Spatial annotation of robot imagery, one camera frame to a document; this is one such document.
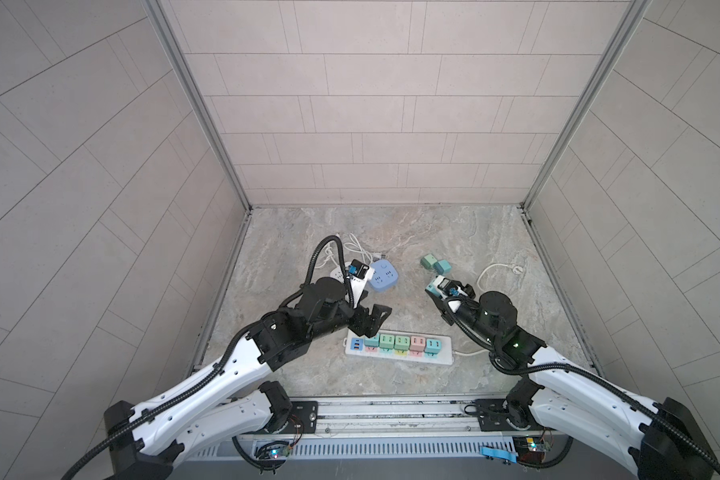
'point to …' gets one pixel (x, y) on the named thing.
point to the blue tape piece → (499, 454)
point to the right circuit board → (531, 450)
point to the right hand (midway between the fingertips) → (430, 287)
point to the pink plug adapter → (417, 343)
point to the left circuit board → (272, 455)
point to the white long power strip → (355, 347)
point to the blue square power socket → (384, 277)
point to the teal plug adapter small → (433, 347)
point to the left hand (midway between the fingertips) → (387, 304)
